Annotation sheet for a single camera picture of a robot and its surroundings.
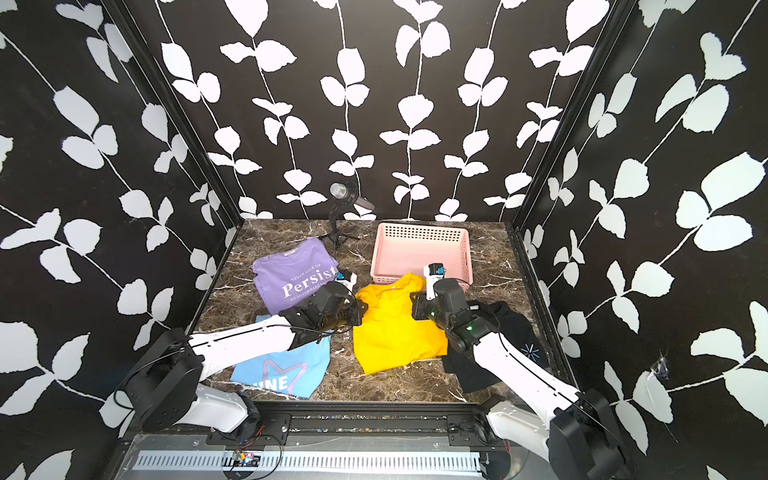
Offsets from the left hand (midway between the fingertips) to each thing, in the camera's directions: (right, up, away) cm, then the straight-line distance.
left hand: (371, 302), depth 84 cm
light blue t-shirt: (-21, -19, -2) cm, 28 cm away
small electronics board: (-30, -36, -13) cm, 48 cm away
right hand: (+11, +4, -3) cm, 12 cm away
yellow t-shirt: (+5, -8, -2) cm, 10 cm away
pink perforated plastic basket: (+10, +15, +29) cm, 34 cm away
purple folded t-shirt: (-31, +6, +20) cm, 37 cm away
